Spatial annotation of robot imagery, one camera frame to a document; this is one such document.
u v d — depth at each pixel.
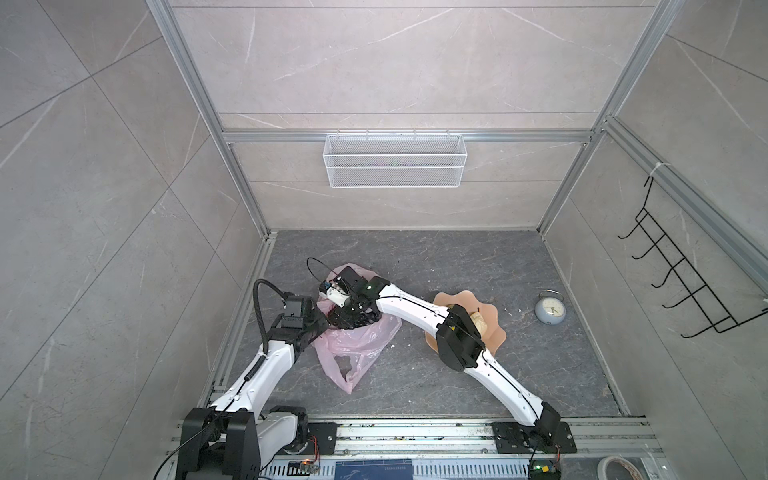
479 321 0.88
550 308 0.93
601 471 0.68
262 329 0.59
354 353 0.82
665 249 0.72
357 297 0.75
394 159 1.01
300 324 0.66
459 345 0.61
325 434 0.73
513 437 0.73
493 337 0.88
